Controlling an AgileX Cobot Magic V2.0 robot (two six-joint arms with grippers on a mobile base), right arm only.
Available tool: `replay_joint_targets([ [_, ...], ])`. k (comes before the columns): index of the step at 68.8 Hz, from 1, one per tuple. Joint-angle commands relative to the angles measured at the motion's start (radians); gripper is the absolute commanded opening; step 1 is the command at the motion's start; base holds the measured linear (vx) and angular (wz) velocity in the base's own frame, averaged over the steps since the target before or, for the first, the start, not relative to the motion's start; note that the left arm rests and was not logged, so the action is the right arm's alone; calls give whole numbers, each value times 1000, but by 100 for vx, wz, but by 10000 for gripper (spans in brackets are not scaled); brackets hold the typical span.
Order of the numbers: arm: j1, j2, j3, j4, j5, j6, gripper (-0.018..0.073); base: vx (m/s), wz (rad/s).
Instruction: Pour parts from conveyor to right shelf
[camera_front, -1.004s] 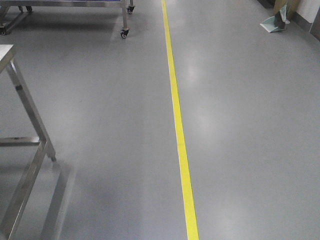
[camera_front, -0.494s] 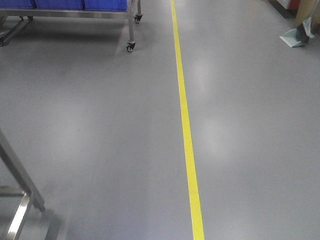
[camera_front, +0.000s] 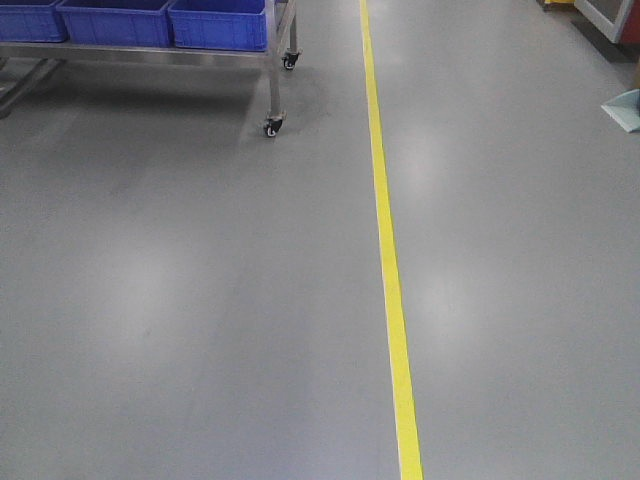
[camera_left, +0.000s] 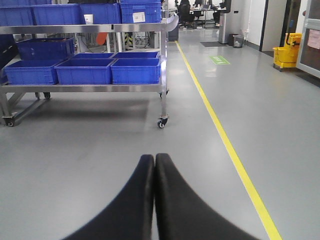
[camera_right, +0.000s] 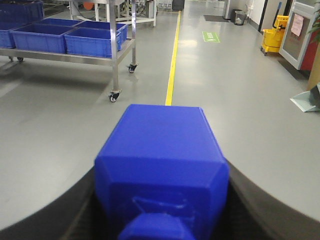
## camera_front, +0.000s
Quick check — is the blue plastic bin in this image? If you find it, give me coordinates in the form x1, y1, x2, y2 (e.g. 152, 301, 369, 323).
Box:
167, 0, 269, 53
0, 0, 70, 44
55, 0, 175, 48

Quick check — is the steel rack on castors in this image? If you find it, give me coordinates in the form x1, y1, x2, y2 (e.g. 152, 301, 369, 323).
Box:
0, 0, 304, 140

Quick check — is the pale blue dustpan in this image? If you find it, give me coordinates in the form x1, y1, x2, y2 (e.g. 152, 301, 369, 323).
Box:
600, 88, 640, 135

